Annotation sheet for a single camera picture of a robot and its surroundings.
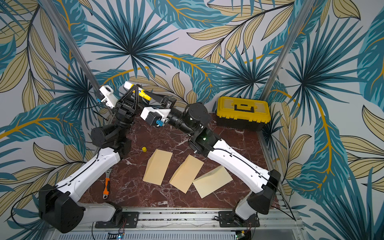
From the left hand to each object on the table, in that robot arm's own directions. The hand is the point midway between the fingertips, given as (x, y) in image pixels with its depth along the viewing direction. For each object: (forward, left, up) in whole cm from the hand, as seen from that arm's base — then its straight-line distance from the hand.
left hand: (140, 89), depth 48 cm
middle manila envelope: (-6, -14, -57) cm, 59 cm away
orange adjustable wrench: (-16, +29, -56) cm, 65 cm away
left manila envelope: (-1, +4, -56) cm, 56 cm away
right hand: (-1, -2, -1) cm, 2 cm away
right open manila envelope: (-10, -29, -56) cm, 64 cm away
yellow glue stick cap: (+10, +14, -54) cm, 57 cm away
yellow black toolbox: (+30, -50, -41) cm, 71 cm away
